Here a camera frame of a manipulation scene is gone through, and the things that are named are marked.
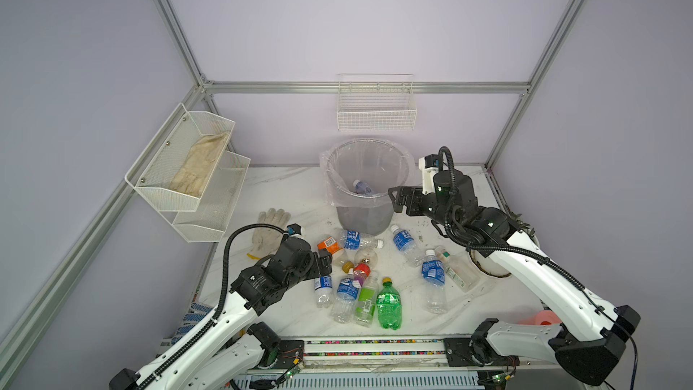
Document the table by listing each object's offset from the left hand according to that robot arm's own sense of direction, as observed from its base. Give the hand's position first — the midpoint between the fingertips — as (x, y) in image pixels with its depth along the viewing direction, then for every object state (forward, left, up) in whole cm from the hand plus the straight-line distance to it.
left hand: (317, 262), depth 75 cm
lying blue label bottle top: (+12, -12, -9) cm, 19 cm away
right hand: (+12, -22, +18) cm, 31 cm away
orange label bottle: (+12, -3, -12) cm, 18 cm away
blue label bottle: (-4, -1, -13) cm, 13 cm away
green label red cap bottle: (-6, -15, -11) cm, 19 cm away
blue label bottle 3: (-1, -36, -11) cm, 37 cm away
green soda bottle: (-8, -21, -12) cm, 26 cm away
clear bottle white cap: (+35, -14, -8) cm, 38 cm away
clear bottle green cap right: (+2, -47, -14) cm, 49 cm away
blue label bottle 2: (-5, -8, -15) cm, 18 cm away
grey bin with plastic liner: (+37, -12, -2) cm, 39 cm away
